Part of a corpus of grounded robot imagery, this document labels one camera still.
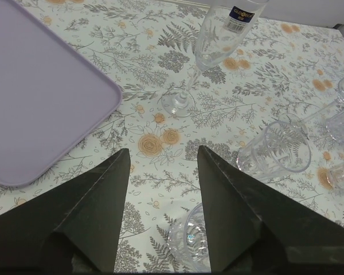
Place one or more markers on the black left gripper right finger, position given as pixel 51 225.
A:
pixel 252 228

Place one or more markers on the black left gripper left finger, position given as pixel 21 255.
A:
pixel 82 216

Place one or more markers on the clear ribbed tumbler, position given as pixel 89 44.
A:
pixel 187 241

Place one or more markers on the clear faceted tumbler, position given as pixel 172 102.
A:
pixel 281 149

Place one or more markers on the tall plain flute glass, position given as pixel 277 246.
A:
pixel 334 125

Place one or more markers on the labelled champagne flute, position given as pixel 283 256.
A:
pixel 223 29

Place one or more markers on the lilac plastic tray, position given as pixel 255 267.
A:
pixel 50 97

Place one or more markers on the small shot glass right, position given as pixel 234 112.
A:
pixel 335 176

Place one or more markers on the floral tablecloth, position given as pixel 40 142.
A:
pixel 147 47

